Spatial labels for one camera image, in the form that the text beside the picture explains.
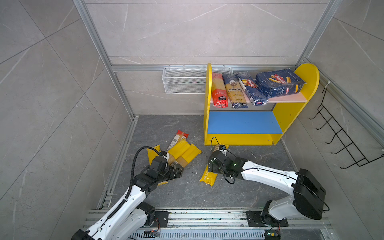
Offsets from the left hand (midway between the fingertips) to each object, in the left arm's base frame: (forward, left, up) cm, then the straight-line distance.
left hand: (176, 166), depth 80 cm
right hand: (+2, -22, -3) cm, 22 cm away
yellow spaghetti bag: (+16, -3, -8) cm, 18 cm away
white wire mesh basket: (+54, -4, +19) cm, 58 cm away
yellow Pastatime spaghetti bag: (-4, -18, -7) cm, 20 cm away
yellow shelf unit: (+21, -50, +9) cm, 55 cm away
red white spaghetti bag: (+26, 0, -9) cm, 28 cm away
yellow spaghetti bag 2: (+13, -8, -9) cm, 18 cm away
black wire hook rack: (-2, -77, +22) cm, 80 cm away
